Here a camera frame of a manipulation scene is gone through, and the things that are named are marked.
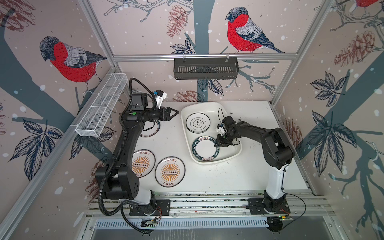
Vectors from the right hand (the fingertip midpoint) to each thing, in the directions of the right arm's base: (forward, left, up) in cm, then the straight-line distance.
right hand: (215, 146), depth 96 cm
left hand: (+2, +24, +31) cm, 39 cm away
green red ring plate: (-10, +32, +32) cm, 47 cm away
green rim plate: (-2, +8, -1) cm, 8 cm away
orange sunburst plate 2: (-18, +27, 0) cm, 32 cm away
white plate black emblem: (+18, +12, +2) cm, 22 cm away
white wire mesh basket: (-6, +62, +32) cm, 70 cm away
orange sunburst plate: (-13, +45, 0) cm, 47 cm away
